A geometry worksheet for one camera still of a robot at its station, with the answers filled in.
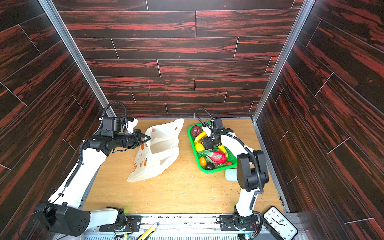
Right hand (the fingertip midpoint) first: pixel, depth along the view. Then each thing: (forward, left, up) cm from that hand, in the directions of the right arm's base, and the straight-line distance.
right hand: (213, 138), depth 96 cm
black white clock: (-46, -30, -7) cm, 56 cm away
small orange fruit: (-15, +7, -4) cm, 17 cm away
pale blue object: (-21, -10, -7) cm, 25 cm away
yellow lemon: (-5, +9, -3) cm, 11 cm away
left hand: (-15, +34, +19) cm, 41 cm away
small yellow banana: (-5, -7, -4) cm, 10 cm away
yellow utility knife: (-53, +34, -8) cm, 63 cm away
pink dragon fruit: (-13, -2, -1) cm, 14 cm away
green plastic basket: (-15, +3, -3) cm, 15 cm away
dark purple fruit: (-18, +2, -4) cm, 18 cm away
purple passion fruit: (+5, +12, +2) cm, 13 cm away
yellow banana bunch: (+2, +9, 0) cm, 9 cm away
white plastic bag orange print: (-24, +28, +18) cm, 41 cm away
